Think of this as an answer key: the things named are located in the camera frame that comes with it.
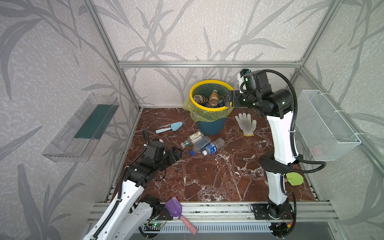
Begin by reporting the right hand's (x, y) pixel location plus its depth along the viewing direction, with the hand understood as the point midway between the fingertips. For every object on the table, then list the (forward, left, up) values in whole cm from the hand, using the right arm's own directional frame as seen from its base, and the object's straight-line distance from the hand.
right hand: (231, 92), depth 67 cm
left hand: (-17, +25, -23) cm, 38 cm away
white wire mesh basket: (-16, -40, -10) cm, 44 cm away
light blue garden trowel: (+13, +34, -43) cm, 56 cm away
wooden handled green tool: (-25, -40, -44) cm, 64 cm away
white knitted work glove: (+11, -19, -41) cm, 47 cm away
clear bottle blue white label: (-8, +8, -37) cm, 39 cm away
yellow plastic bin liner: (+3, +13, -20) cm, 24 cm away
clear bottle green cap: (0, +20, -38) cm, 43 cm away
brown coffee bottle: (+12, +7, -15) cm, 20 cm away
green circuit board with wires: (-47, +38, -44) cm, 75 cm away
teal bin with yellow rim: (+26, +13, -17) cm, 34 cm away
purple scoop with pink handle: (-39, +28, -42) cm, 64 cm away
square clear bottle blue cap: (-6, +15, -39) cm, 42 cm away
